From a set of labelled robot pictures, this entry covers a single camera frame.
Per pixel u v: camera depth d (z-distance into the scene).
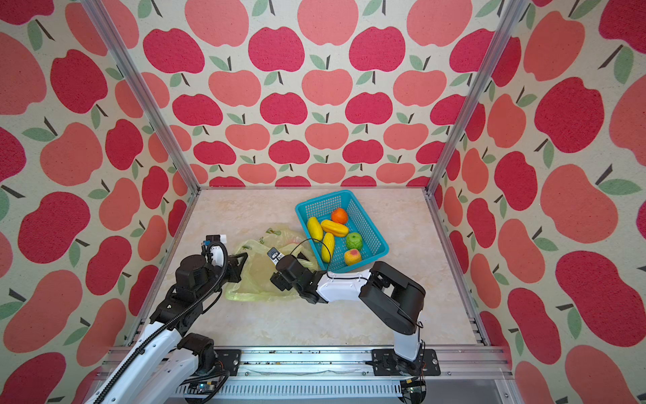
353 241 0.96
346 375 0.72
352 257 0.91
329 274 0.63
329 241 0.97
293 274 0.67
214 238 0.66
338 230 1.01
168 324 0.51
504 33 0.73
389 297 0.48
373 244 0.95
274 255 0.76
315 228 1.01
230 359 0.75
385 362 0.73
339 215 1.04
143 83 0.86
